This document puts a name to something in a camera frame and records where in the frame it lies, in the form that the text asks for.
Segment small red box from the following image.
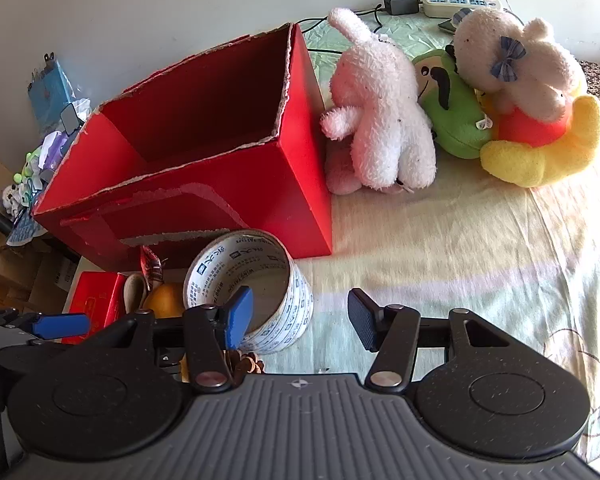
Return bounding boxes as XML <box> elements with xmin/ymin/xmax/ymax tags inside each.
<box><xmin>62</xmin><ymin>271</ymin><xmax>127</xmax><ymax>346</ymax></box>

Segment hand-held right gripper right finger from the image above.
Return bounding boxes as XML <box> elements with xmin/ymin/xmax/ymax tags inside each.
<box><xmin>347</xmin><ymin>288</ymin><xmax>523</xmax><ymax>394</ymax></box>

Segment green plush toy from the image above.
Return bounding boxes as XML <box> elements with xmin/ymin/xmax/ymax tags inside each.
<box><xmin>412</xmin><ymin>47</ymin><xmax>493</xmax><ymax>160</ymax></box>

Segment brown pine cone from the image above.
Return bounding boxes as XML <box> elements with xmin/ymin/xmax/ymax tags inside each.
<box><xmin>224</xmin><ymin>349</ymin><xmax>266</xmax><ymax>377</ymax></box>

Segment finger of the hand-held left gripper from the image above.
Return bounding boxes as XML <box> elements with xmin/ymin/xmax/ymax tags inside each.
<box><xmin>0</xmin><ymin>309</ymin><xmax>91</xmax><ymax>340</ymax></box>

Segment blue paper bag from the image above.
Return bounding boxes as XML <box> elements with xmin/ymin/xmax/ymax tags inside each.
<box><xmin>27</xmin><ymin>52</ymin><xmax>76</xmax><ymax>126</ymax></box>

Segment small black mirror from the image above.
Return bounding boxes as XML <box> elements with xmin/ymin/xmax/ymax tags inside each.
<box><xmin>60</xmin><ymin>102</ymin><xmax>82</xmax><ymax>136</ymax></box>

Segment pile of small toys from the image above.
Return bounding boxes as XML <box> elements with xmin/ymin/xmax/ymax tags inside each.
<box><xmin>2</xmin><ymin>130</ymin><xmax>73</xmax><ymax>216</ymax></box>

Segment white power strip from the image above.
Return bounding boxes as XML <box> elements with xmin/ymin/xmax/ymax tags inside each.
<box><xmin>422</xmin><ymin>0</ymin><xmax>502</xmax><ymax>18</ymax></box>

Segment red snack wrapper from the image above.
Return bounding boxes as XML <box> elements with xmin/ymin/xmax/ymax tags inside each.
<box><xmin>140</xmin><ymin>246</ymin><xmax>168</xmax><ymax>291</ymax></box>

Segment pale green yellow bed sheet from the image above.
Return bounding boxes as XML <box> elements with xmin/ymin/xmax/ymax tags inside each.
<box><xmin>260</xmin><ymin>10</ymin><xmax>600</xmax><ymax>476</ymax></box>

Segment printed packing tape roll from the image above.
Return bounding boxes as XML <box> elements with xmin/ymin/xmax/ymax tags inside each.
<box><xmin>182</xmin><ymin>229</ymin><xmax>315</xmax><ymax>356</ymax></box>

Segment large red cardboard box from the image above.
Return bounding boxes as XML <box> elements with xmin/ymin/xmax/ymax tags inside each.
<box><xmin>31</xmin><ymin>22</ymin><xmax>334</xmax><ymax>273</ymax></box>

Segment black power adapter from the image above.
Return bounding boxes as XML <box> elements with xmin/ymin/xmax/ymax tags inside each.
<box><xmin>383</xmin><ymin>0</ymin><xmax>423</xmax><ymax>16</ymax></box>

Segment blue white patterned cloth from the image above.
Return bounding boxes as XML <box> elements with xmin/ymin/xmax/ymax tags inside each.
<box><xmin>6</xmin><ymin>208</ymin><xmax>48</xmax><ymax>247</ymax></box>

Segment brown cardboard boxes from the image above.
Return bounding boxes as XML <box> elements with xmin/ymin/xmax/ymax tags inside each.
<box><xmin>0</xmin><ymin>155</ymin><xmax>81</xmax><ymax>313</ymax></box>

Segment white plush with blue bow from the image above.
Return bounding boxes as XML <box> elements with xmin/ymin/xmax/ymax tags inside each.
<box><xmin>452</xmin><ymin>7</ymin><xmax>587</xmax><ymax>122</ymax></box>

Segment black cable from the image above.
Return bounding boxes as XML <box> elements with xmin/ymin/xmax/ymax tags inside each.
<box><xmin>295</xmin><ymin>4</ymin><xmax>393</xmax><ymax>54</ymax></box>

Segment yellow plush with red shirt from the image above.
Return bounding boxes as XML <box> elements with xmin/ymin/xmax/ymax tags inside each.
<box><xmin>475</xmin><ymin>89</ymin><xmax>600</xmax><ymax>189</ymax></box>

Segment pink plush rabbit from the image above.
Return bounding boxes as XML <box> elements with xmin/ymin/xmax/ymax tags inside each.
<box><xmin>320</xmin><ymin>7</ymin><xmax>437</xmax><ymax>196</ymax></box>

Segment orange fruit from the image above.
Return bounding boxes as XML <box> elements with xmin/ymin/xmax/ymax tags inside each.
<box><xmin>142</xmin><ymin>282</ymin><xmax>187</xmax><ymax>320</ymax></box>

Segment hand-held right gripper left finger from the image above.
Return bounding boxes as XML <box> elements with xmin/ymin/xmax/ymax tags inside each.
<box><xmin>87</xmin><ymin>286</ymin><xmax>254</xmax><ymax>394</ymax></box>

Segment brown wooden scoop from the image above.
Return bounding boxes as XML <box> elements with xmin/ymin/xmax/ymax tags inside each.
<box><xmin>124</xmin><ymin>274</ymin><xmax>151</xmax><ymax>313</ymax></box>

